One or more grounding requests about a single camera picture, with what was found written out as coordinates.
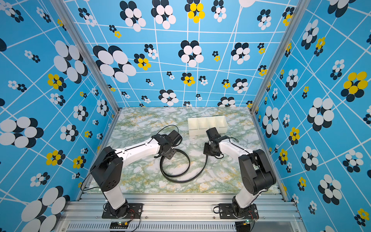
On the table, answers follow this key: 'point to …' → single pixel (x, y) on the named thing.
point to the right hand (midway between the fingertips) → (208, 151)
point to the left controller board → (119, 224)
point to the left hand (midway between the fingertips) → (170, 150)
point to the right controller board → (243, 226)
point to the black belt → (165, 175)
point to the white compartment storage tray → (198, 125)
